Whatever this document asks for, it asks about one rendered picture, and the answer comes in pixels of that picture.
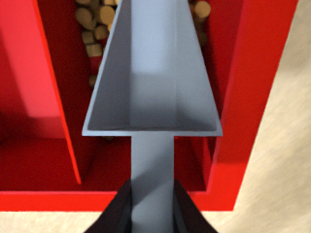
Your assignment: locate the red box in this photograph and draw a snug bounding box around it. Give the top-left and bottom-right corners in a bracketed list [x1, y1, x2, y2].
[0, 0, 298, 212]

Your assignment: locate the grey scoop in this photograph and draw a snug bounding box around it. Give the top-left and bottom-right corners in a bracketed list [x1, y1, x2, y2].
[83, 0, 223, 233]

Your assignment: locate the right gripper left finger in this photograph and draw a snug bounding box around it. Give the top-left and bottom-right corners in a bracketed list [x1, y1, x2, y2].
[83, 179, 131, 233]

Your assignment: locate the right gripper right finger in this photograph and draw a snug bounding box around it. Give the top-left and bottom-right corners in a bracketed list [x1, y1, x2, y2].
[173, 179, 220, 233]

